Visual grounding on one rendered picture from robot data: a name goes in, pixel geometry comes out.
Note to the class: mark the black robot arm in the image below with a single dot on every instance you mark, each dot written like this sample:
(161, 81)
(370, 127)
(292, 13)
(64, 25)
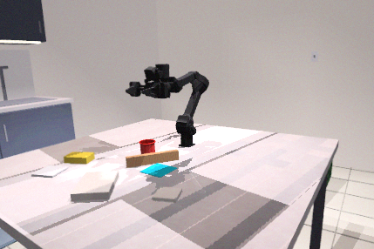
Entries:
(185, 123)

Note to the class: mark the red cup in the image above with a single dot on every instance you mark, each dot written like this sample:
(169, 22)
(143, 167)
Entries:
(147, 146)

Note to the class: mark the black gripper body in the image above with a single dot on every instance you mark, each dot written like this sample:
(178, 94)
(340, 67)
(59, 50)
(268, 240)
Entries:
(163, 88)

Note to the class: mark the tan flat bar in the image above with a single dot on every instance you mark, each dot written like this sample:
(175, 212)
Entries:
(152, 158)

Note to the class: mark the yellow flat block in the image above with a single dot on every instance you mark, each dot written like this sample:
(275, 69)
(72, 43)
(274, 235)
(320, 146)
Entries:
(81, 158)

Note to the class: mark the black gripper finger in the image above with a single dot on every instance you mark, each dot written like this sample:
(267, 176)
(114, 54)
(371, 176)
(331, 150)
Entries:
(133, 89)
(153, 91)

